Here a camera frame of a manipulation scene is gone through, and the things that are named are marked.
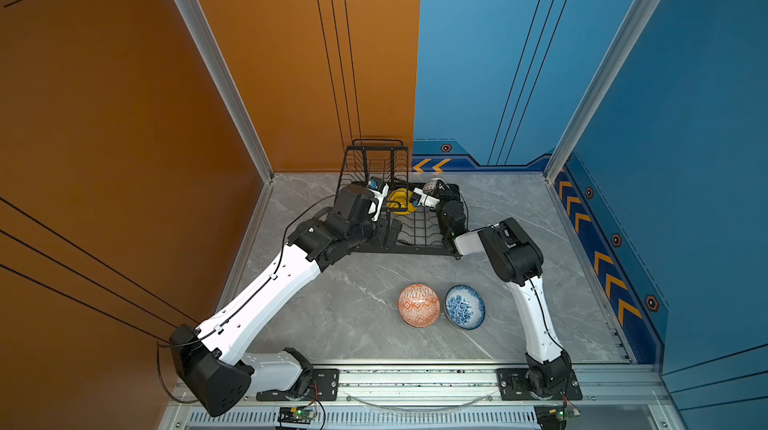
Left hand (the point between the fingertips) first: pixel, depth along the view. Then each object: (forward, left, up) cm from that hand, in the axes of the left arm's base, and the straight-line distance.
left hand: (386, 217), depth 74 cm
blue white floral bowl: (-13, -22, -24) cm, 35 cm away
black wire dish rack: (+15, -8, -25) cm, 30 cm away
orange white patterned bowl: (-13, -10, -25) cm, 30 cm away
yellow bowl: (+17, -4, -12) cm, 21 cm away
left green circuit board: (-38, +21, -28) cm, 52 cm away
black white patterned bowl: (+24, -14, -15) cm, 31 cm away
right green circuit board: (-37, -42, -26) cm, 62 cm away
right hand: (+27, -19, -13) cm, 36 cm away
